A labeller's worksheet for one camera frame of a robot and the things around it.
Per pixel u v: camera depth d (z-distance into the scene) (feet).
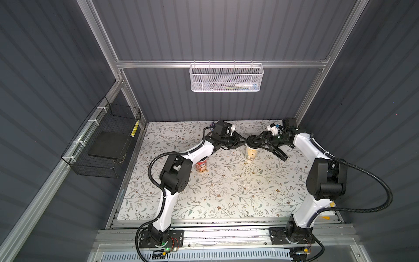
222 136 2.58
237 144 2.73
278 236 2.41
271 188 2.92
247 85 2.92
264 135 2.70
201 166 2.86
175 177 1.86
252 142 2.84
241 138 2.85
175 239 2.38
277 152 3.34
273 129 2.84
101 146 2.37
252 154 3.06
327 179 1.64
